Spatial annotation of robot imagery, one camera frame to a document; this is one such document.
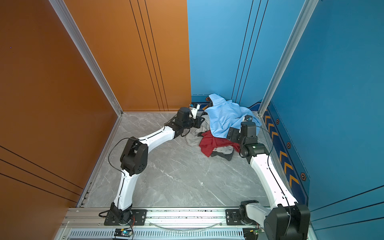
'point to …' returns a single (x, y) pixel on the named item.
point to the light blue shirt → (224, 114)
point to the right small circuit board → (252, 233)
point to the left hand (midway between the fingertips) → (205, 117)
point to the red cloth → (209, 142)
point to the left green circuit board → (122, 232)
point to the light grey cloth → (194, 137)
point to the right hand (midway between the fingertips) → (235, 131)
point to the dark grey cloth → (227, 156)
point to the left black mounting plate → (139, 217)
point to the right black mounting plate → (233, 217)
